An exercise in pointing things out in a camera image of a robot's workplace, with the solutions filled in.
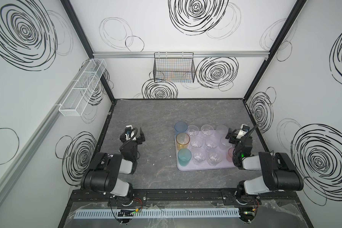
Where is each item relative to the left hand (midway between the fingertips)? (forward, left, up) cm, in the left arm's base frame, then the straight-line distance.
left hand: (134, 129), depth 88 cm
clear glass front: (-12, -41, -10) cm, 44 cm away
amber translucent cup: (-2, -31, -10) cm, 32 cm away
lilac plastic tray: (-2, -49, -11) cm, 51 cm away
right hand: (+3, -64, -2) cm, 65 cm away
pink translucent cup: (-14, -58, -5) cm, 60 cm away
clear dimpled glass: (+5, -47, -6) cm, 48 cm away
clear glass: (-12, -50, -11) cm, 53 cm away
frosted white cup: (+4, -56, -5) cm, 57 cm away
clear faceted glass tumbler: (-3, -40, -8) cm, 41 cm away
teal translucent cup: (-13, -32, -10) cm, 36 cm away
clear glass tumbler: (+5, -38, -7) cm, 39 cm away
